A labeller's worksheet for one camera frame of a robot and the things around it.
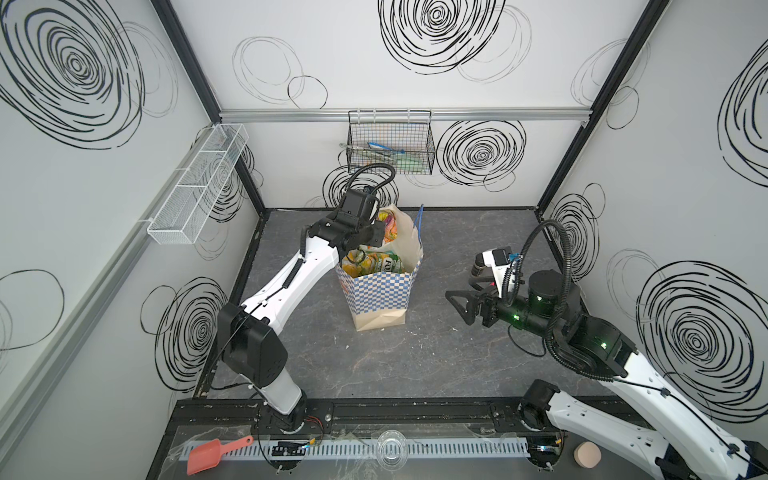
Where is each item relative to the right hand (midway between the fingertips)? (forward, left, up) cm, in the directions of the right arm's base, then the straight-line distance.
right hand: (456, 289), depth 62 cm
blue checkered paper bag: (+6, +16, -18) cm, 25 cm away
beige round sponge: (-25, -31, -29) cm, 49 cm away
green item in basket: (+41, +9, +2) cm, 42 cm away
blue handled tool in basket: (+47, +16, +3) cm, 50 cm away
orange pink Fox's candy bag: (+23, +14, -5) cm, 27 cm away
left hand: (+23, +18, -6) cm, 30 cm away
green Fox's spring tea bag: (+6, +21, +1) cm, 21 cm away
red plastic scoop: (-27, +56, -30) cm, 69 cm away
